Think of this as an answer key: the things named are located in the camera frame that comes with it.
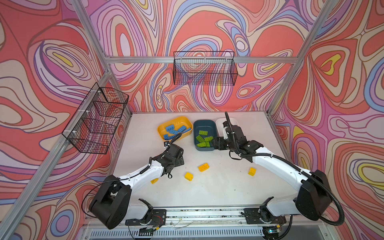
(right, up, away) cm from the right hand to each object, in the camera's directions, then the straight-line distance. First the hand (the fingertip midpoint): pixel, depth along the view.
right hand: (218, 144), depth 84 cm
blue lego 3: (-29, +6, +24) cm, 38 cm away
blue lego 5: (-34, +3, +21) cm, 40 cm away
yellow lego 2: (+20, -16, +1) cm, 25 cm away
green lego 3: (-5, -1, +11) cm, 12 cm away
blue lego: (-32, +9, +24) cm, 41 cm away
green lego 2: (-9, -2, +14) cm, 17 cm away
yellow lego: (-17, -20, +3) cm, 26 cm away
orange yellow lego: (-8, -16, +7) cm, 19 cm away
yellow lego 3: (-36, -21, -1) cm, 42 cm away
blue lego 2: (-23, +8, +24) cm, 34 cm away
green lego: (-7, +5, +24) cm, 25 cm away
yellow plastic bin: (-24, +11, +27) cm, 38 cm away
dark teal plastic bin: (-2, +10, +24) cm, 26 cm away
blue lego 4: (-19, +7, +19) cm, 28 cm away
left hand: (-24, -9, +5) cm, 27 cm away
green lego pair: (-10, +1, +18) cm, 20 cm away
